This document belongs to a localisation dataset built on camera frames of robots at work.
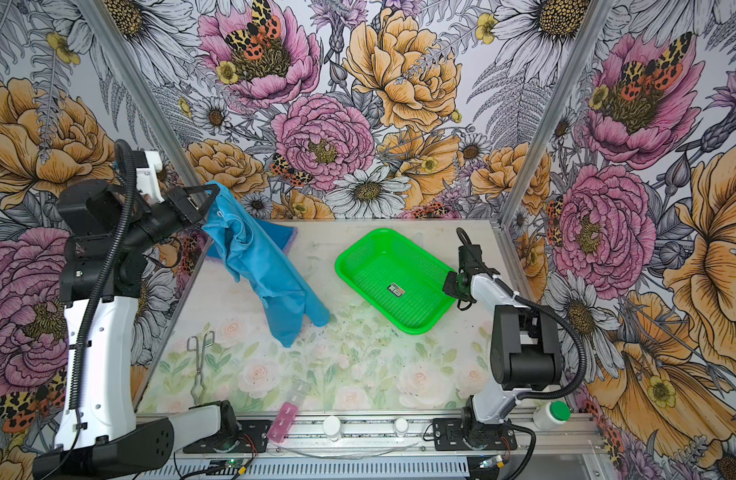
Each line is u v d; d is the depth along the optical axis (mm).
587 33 746
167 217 515
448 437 735
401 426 715
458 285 720
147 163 457
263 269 673
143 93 852
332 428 700
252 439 730
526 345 477
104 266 371
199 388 816
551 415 700
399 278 1060
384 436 761
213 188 585
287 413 761
